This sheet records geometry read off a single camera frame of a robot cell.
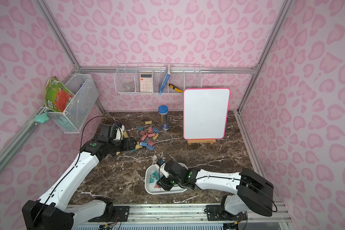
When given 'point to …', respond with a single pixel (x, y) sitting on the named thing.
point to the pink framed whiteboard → (205, 113)
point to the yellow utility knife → (175, 87)
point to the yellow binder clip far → (149, 122)
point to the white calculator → (146, 82)
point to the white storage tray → (152, 174)
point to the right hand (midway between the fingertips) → (160, 180)
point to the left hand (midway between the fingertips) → (128, 140)
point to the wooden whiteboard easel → (201, 141)
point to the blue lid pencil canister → (163, 110)
